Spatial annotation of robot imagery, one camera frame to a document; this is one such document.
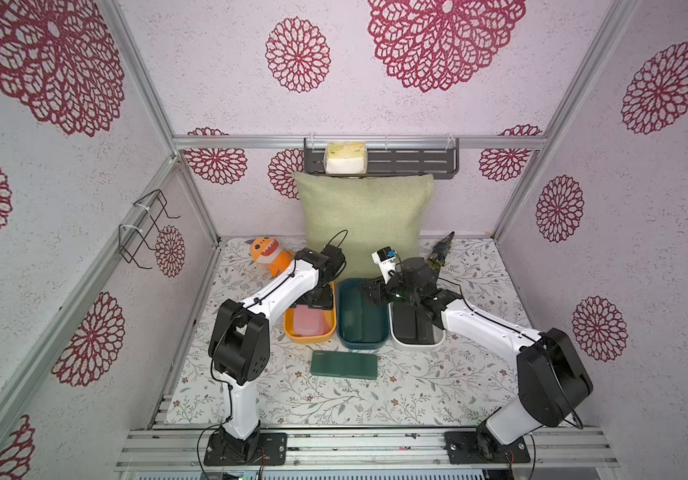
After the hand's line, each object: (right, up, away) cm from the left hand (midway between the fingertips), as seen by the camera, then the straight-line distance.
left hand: (309, 305), depth 89 cm
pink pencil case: (0, -4, -5) cm, 6 cm away
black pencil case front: (+31, -6, 0) cm, 31 cm away
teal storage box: (+16, -6, +4) cm, 18 cm away
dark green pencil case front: (+10, -17, -2) cm, 20 cm away
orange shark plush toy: (-17, +17, +17) cm, 30 cm away
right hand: (+15, +7, -5) cm, 18 cm away
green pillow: (+16, +27, -1) cm, 32 cm away
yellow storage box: (+6, -6, +7) cm, 11 cm away
